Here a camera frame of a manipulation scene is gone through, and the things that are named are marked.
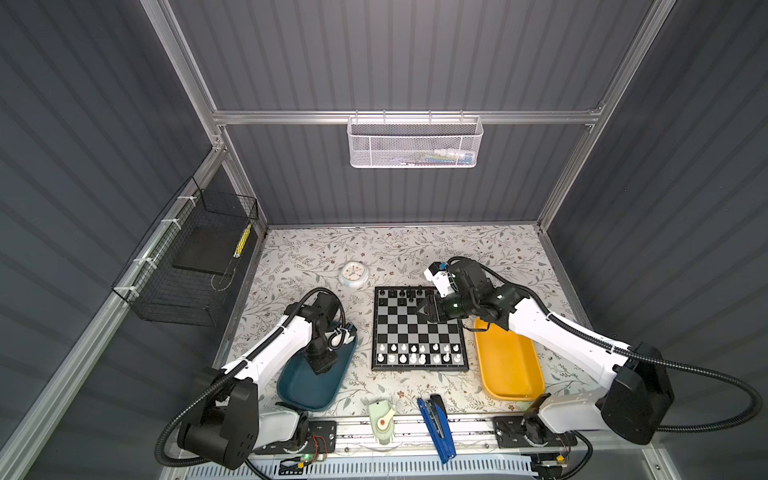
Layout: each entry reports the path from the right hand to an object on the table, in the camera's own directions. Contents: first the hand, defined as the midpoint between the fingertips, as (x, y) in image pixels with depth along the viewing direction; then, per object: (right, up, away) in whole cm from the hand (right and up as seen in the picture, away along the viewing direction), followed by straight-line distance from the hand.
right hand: (422, 313), depth 78 cm
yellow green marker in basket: (-49, +19, +2) cm, 52 cm away
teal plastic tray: (-34, -23, +6) cm, 41 cm away
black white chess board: (-4, -11, +10) cm, 15 cm away
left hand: (-29, -14, +4) cm, 32 cm away
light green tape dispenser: (-11, -23, -6) cm, 26 cm away
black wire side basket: (-59, +11, -6) cm, 61 cm away
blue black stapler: (+4, -26, -3) cm, 27 cm away
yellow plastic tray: (+26, -16, +7) cm, 31 cm away
